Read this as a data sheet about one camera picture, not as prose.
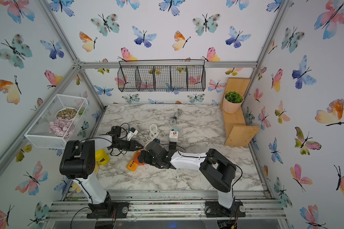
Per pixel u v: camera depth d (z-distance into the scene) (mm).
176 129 1052
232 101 991
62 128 631
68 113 703
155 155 670
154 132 1025
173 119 1080
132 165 856
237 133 879
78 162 506
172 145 950
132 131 889
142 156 754
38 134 602
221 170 492
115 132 822
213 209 737
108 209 670
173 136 931
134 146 868
